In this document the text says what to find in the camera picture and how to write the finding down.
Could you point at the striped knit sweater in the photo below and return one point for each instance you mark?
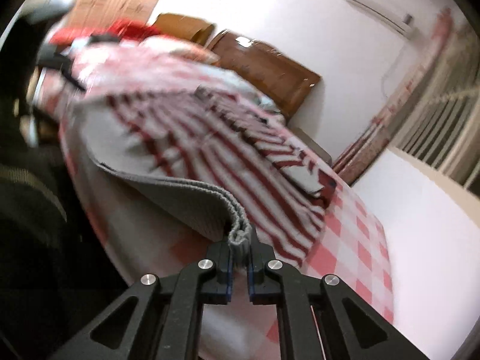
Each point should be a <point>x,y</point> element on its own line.
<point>151,163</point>

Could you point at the white air conditioner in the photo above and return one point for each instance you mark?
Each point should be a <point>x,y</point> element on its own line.
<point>390,14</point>

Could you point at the red blanket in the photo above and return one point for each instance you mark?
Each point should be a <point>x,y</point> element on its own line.
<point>121,28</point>

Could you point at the pink checkered bed sheet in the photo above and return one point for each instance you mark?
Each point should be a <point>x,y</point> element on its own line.
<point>352,244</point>

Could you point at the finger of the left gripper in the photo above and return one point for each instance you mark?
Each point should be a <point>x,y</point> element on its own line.
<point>48,57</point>

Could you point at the light wooden headboard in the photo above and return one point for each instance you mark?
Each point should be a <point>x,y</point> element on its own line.
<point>187,28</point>

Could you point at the window with white bars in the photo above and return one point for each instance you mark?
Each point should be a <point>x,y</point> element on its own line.
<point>441,128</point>

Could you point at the orange floral pillow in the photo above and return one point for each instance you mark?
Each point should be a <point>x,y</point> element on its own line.
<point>181,48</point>

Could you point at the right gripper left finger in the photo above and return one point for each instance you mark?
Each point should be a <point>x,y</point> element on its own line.
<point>157,318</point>

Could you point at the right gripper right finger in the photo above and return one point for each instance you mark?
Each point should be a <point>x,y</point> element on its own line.
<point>321,318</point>

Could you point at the pink floral curtain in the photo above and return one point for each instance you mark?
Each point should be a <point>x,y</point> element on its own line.
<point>356,159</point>

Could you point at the dark wooden nightstand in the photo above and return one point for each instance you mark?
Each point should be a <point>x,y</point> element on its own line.
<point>312,145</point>

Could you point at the dark wooden headboard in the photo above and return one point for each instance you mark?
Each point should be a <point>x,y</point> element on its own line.
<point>282,79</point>

